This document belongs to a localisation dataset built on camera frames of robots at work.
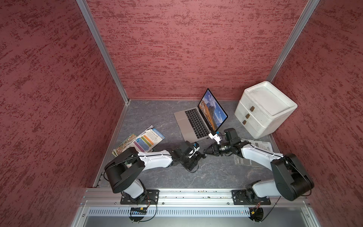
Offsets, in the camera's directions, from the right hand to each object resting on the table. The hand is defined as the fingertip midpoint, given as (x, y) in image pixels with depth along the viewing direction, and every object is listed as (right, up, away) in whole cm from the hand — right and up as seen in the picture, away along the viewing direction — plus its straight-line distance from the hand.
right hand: (204, 154), depth 81 cm
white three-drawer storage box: (+37, +28, +4) cm, 46 cm away
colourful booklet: (-38, +5, +13) cm, 40 cm away
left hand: (-8, -6, +5) cm, 12 cm away
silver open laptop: (-3, +16, +24) cm, 29 cm away
